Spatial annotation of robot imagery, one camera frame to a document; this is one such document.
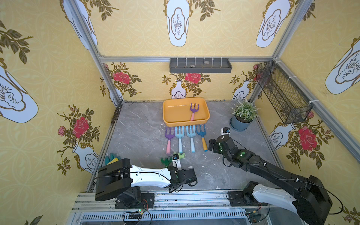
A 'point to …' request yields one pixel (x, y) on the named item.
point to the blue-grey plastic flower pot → (239, 125)
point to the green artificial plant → (245, 109)
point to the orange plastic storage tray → (177, 112)
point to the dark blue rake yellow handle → (202, 133)
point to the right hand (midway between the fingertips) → (214, 143)
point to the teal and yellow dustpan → (112, 159)
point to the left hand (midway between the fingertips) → (184, 175)
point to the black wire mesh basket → (287, 101)
